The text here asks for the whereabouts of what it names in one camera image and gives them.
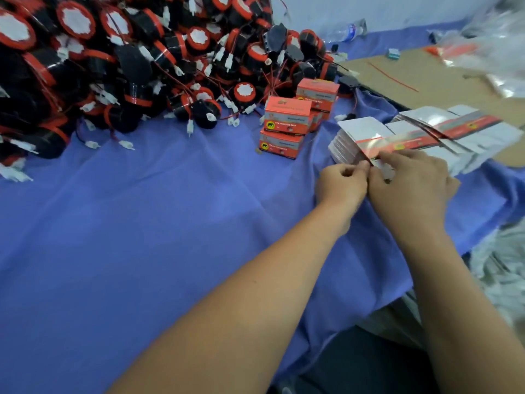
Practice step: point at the pile of clear plastic bags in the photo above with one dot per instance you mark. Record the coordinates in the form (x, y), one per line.
(492, 45)

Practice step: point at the brown cardboard sheet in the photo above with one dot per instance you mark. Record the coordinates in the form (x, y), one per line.
(418, 82)

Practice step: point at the person's right hand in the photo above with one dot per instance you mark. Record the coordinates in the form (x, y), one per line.
(410, 197)

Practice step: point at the clear plastic water bottle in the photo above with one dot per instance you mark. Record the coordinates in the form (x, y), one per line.
(344, 32)

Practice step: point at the person's right forearm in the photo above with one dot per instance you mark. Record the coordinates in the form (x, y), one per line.
(467, 316)

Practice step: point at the person's left forearm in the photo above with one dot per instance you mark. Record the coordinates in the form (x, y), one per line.
(238, 316)

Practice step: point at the person's left hand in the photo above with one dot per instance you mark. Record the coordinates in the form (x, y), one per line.
(340, 188)

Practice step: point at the small teal box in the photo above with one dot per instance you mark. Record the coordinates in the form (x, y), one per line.
(393, 54)

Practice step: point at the stack of box blanks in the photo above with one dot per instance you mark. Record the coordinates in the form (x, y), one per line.
(435, 131)

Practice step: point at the pile of black red buzzers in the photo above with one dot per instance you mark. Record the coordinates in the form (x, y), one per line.
(107, 61)

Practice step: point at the blue table cloth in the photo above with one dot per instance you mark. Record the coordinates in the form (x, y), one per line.
(123, 242)

